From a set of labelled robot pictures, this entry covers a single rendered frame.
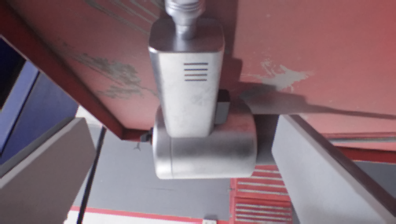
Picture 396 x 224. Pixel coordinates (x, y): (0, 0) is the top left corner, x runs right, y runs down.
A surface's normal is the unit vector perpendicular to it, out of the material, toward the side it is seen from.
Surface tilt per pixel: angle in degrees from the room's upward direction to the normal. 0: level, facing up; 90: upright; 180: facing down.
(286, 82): 0
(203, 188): 90
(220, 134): 84
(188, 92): 13
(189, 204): 90
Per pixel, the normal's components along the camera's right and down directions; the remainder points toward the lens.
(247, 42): -0.08, 0.91
